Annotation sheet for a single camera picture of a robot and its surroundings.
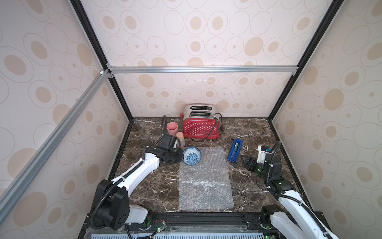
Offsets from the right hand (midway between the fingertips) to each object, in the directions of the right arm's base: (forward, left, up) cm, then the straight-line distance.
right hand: (251, 157), depth 82 cm
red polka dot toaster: (+22, +29, +5) cm, 37 cm away
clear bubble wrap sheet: (-12, +24, -13) cm, 30 cm away
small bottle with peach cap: (+16, +42, -3) cm, 45 cm away
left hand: (-1, +35, +1) cm, 35 cm away
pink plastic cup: (+23, +48, -3) cm, 53 cm away
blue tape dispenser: (+9, +7, -7) cm, 14 cm away
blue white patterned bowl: (+2, +33, -3) cm, 33 cm away
